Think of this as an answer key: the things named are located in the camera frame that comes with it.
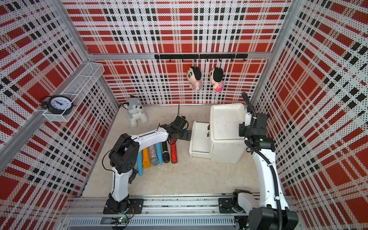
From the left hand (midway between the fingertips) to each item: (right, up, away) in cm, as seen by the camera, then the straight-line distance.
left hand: (187, 134), depth 96 cm
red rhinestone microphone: (-9, -11, -3) cm, 15 cm away
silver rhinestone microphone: (-20, -15, -9) cm, 27 cm away
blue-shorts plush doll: (+4, +38, -5) cm, 39 cm away
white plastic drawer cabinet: (+21, -4, -24) cm, 32 cm away
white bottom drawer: (+9, -9, +2) cm, 13 cm away
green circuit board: (-33, -40, -27) cm, 58 cm away
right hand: (+33, +8, -21) cm, 40 cm away
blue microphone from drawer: (-18, -10, -4) cm, 21 cm away
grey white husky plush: (-36, +17, +1) cm, 40 cm away
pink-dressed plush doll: (+20, +39, 0) cm, 44 cm away
